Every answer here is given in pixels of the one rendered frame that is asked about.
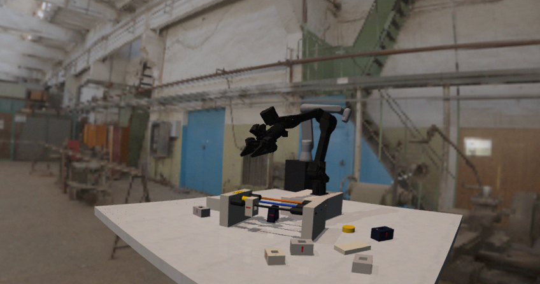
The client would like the yellow short cylinder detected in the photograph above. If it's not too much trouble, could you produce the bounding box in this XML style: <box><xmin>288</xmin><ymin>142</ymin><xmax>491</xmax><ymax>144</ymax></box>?
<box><xmin>342</xmin><ymin>225</ymin><xmax>355</xmax><ymax>233</ymax></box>

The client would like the beige rectangular bar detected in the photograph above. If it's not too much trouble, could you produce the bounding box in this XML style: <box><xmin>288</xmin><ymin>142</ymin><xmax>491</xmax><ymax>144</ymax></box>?
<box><xmin>206</xmin><ymin>196</ymin><xmax>220</xmax><ymax>211</ymax></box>

